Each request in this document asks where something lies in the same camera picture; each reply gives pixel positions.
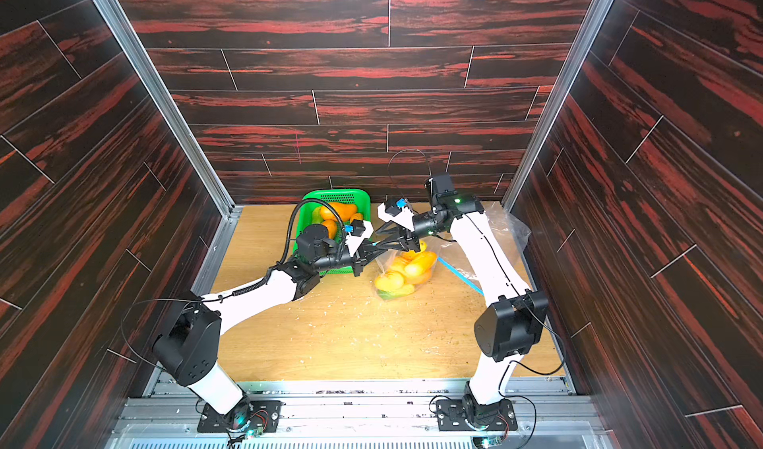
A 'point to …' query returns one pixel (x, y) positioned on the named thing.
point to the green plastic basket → (361, 199)
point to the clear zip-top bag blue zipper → (398, 272)
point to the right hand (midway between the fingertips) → (386, 235)
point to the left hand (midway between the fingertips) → (386, 248)
